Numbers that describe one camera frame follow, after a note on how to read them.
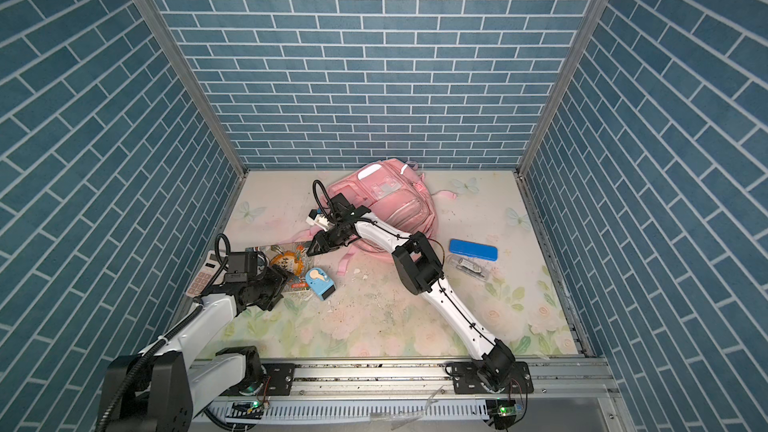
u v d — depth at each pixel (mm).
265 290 773
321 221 937
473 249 990
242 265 691
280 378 738
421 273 680
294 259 943
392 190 1089
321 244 896
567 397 737
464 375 738
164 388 897
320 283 844
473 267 933
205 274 899
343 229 825
